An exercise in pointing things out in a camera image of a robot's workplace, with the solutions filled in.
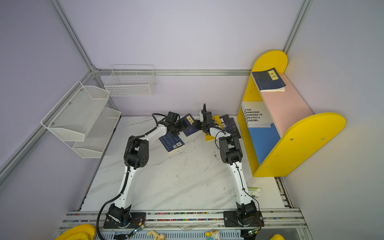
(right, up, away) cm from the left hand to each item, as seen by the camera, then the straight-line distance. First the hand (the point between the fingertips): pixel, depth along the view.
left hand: (185, 128), depth 107 cm
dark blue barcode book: (-10, -10, -3) cm, 14 cm away
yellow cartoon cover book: (+17, -7, -1) cm, 18 cm away
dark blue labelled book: (+4, 0, +4) cm, 6 cm away
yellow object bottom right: (+45, -50, -40) cm, 78 cm away
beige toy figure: (-11, -51, -38) cm, 65 cm away
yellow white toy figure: (+17, -49, -40) cm, 66 cm away
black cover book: (+33, +2, +3) cm, 33 cm away
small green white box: (+39, -35, -28) cm, 60 cm away
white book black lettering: (+48, +9, -9) cm, 49 cm away
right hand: (+6, +4, +5) cm, 9 cm away
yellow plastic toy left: (-44, -48, -40) cm, 77 cm away
